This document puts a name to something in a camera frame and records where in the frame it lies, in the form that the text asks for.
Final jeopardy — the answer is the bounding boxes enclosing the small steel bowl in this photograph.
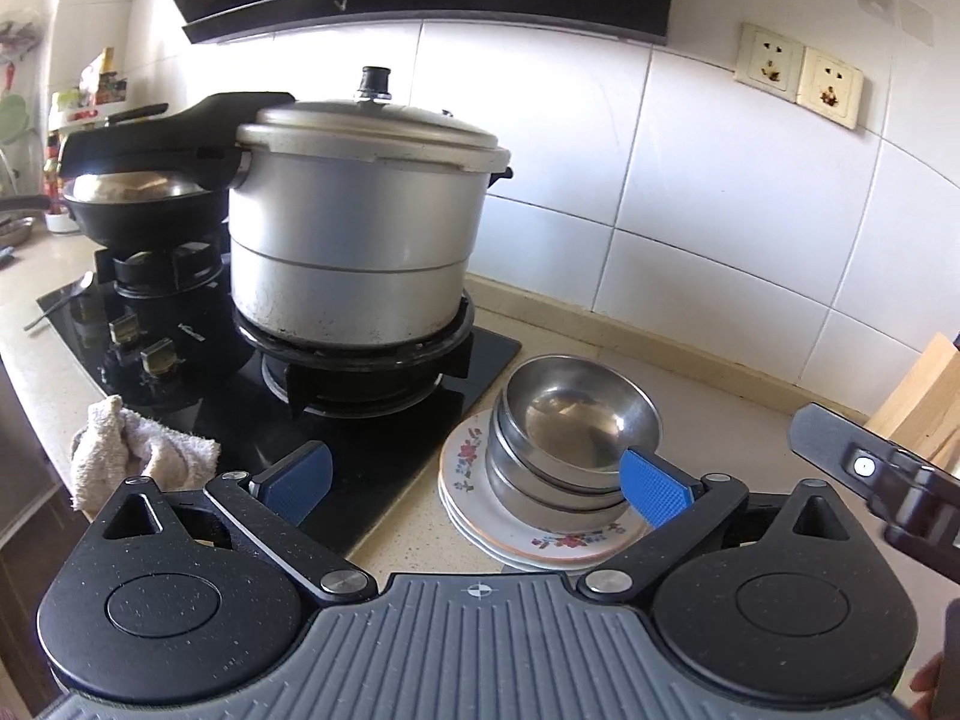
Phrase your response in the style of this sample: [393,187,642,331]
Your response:
[496,355,664,488]

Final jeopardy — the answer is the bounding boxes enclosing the white plate red roses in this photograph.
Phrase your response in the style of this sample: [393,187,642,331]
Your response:
[436,406,655,574]

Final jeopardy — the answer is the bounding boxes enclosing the white plate colourful flowers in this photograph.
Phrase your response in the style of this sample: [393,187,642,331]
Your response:
[439,409,653,554]

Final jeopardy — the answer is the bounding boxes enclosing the large steel bowl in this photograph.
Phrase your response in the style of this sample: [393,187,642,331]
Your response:
[485,445,628,533]

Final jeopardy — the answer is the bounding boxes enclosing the medium steel bowl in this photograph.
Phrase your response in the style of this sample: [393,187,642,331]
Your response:
[493,395,620,494]

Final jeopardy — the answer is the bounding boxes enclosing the person's right hand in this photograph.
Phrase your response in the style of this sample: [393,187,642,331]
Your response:
[910,600,960,720]

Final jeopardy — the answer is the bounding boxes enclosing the small wooden cutting board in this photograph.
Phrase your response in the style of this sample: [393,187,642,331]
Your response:
[918,392,960,476]

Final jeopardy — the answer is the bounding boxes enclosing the large wooden cutting board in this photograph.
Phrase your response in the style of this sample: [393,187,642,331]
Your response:
[866,333,958,457]

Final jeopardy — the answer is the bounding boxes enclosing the white dish cloth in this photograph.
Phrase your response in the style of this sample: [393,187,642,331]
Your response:
[67,395,221,517]

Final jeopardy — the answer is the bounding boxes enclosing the black glass gas stove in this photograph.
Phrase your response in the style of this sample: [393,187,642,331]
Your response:
[49,242,521,554]

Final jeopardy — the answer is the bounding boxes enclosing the spoon on stove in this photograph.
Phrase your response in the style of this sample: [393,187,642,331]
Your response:
[23,270,96,332]

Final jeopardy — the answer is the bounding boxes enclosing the large silver pressure cooker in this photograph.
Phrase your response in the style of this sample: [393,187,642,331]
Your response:
[228,67,511,348]

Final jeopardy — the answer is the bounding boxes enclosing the black wok with lid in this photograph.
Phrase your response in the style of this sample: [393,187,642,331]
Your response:
[60,93,293,252]

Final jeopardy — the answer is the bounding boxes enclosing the red condiment bottle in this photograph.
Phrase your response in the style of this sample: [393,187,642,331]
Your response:
[43,132,64,215]

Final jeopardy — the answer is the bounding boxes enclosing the beige wall socket right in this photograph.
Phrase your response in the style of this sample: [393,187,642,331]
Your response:
[797,47,864,130]

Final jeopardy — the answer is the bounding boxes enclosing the beige wall socket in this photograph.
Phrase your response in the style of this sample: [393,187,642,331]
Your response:
[797,47,864,130]
[734,23,805,103]

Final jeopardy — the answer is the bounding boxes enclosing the beige wall socket left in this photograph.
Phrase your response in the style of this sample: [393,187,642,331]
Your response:
[734,23,805,103]

